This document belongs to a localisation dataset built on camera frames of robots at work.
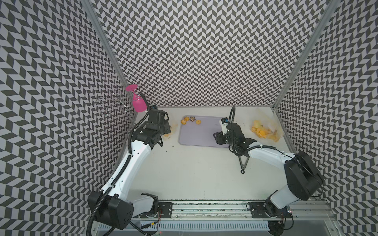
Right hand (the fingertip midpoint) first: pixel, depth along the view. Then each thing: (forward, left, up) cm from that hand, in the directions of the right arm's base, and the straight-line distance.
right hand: (217, 135), depth 89 cm
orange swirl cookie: (+22, +20, -10) cm, 31 cm away
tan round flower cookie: (+18, +11, -10) cm, 24 cm away
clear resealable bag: (+1, -35, +4) cm, 35 cm away
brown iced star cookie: (+22, +16, -10) cm, 29 cm away
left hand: (-2, +31, +13) cm, 33 cm away
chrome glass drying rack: (+10, +55, +20) cm, 60 cm away
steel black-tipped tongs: (-15, -15, -10) cm, 24 cm away
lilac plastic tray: (+13, +11, -14) cm, 22 cm away
